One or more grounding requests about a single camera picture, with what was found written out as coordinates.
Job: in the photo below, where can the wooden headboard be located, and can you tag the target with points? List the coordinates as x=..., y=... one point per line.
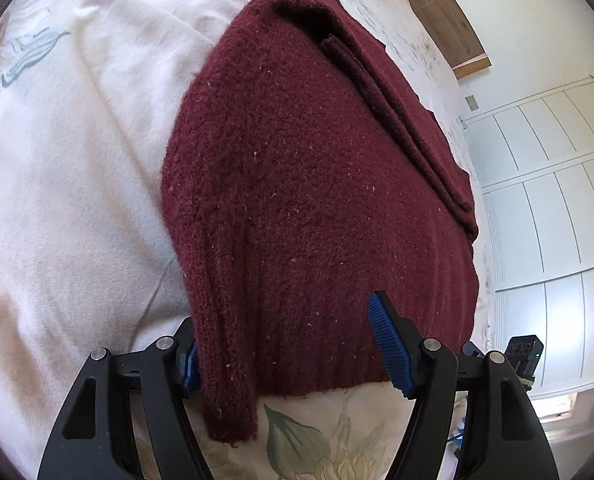
x=453, y=34

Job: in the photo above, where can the low white window cabinet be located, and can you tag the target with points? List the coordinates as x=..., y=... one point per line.
x=535, y=161

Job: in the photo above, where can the floral cream duvet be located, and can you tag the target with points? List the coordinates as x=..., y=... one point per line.
x=89, y=90

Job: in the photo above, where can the dark red knit sweater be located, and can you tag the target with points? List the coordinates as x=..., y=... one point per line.
x=303, y=174

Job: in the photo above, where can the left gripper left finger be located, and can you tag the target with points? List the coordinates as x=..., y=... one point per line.
x=93, y=435

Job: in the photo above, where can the beige wall socket plate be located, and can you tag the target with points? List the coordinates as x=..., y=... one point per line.
x=472, y=103

